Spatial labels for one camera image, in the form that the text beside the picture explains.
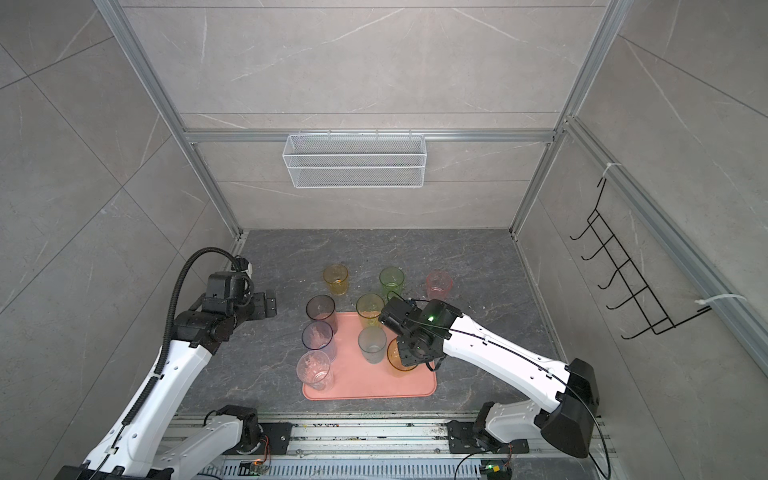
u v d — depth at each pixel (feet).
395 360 2.10
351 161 3.32
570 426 1.21
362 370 2.81
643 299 2.12
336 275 3.41
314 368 2.83
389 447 2.39
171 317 1.58
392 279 3.31
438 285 3.41
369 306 2.77
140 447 1.27
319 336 2.75
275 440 2.41
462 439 2.39
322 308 2.75
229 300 1.84
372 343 2.84
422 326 1.57
